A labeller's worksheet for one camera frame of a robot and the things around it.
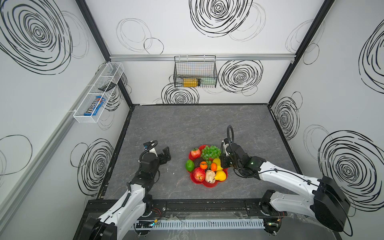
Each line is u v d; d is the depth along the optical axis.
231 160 0.65
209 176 0.77
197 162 0.83
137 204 0.56
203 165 0.80
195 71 0.99
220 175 0.77
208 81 0.87
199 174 0.77
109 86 0.77
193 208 0.75
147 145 0.73
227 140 0.74
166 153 0.77
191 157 0.87
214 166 0.80
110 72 0.91
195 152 0.86
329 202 0.40
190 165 0.81
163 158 0.76
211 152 0.85
